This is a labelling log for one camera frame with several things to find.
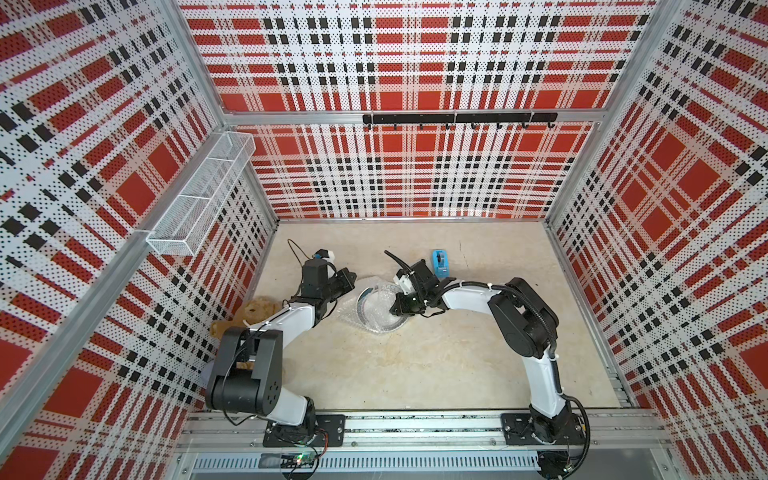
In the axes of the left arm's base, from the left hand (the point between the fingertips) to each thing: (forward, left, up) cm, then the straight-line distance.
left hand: (362, 274), depth 92 cm
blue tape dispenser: (+9, -26, -9) cm, 29 cm away
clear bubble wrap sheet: (-8, +5, -8) cm, 12 cm away
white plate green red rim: (-7, -3, -8) cm, 11 cm away
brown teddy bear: (-13, +31, 0) cm, 33 cm away
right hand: (-8, -10, -9) cm, 16 cm away
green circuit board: (-47, +11, -9) cm, 49 cm away
